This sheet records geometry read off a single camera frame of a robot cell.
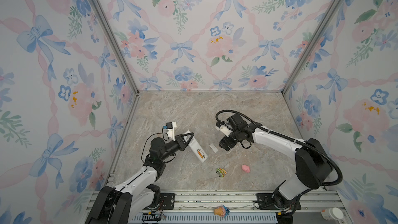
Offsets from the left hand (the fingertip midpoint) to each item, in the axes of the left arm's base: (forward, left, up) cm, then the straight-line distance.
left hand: (193, 134), depth 77 cm
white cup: (-31, -60, -11) cm, 68 cm away
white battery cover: (+2, -11, -18) cm, 21 cm away
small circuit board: (-32, +20, -21) cm, 43 cm away
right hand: (+4, -17, -11) cm, 21 cm away
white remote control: (-4, -1, -5) cm, 6 cm away
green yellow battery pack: (-13, -15, -15) cm, 25 cm away
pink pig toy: (-11, -28, -17) cm, 34 cm away
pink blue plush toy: (-30, -14, -15) cm, 36 cm away
